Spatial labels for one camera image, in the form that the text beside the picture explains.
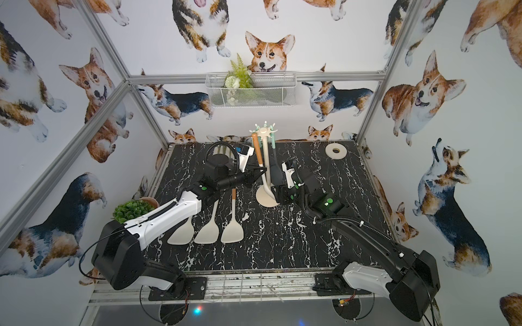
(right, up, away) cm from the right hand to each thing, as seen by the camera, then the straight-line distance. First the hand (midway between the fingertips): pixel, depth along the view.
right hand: (275, 185), depth 75 cm
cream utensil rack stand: (-6, -9, +23) cm, 25 cm away
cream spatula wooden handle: (-27, -22, +11) cm, 37 cm away
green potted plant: (-54, -9, +3) cm, 55 cm away
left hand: (-3, +7, +1) cm, 8 cm away
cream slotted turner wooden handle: (-6, +8, 0) cm, 10 cm away
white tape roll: (+36, +12, +42) cm, 57 cm away
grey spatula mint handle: (+1, +3, +11) cm, 12 cm away
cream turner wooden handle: (-17, -21, +11) cm, 29 cm away
